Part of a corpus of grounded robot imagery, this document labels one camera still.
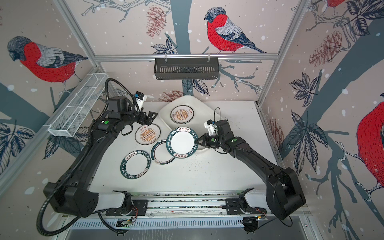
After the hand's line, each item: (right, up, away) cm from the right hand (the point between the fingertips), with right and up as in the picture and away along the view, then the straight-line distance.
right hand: (194, 142), depth 79 cm
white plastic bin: (+8, +20, +32) cm, 38 cm away
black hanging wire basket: (-6, +49, +27) cm, 56 cm away
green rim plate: (-23, -10, +15) cm, 29 cm away
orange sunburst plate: (-33, +1, +23) cm, 40 cm away
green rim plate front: (-8, 0, +1) cm, 8 cm away
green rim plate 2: (-36, -15, +9) cm, 40 cm away
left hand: (-24, +18, -4) cm, 30 cm away
